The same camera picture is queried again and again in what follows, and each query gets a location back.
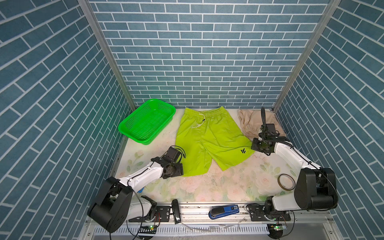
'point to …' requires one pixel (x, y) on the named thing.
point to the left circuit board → (150, 229)
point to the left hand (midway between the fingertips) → (179, 172)
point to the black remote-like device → (176, 216)
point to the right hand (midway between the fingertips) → (253, 143)
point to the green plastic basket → (146, 124)
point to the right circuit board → (275, 230)
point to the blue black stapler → (220, 211)
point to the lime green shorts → (208, 134)
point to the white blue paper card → (140, 190)
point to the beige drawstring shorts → (251, 121)
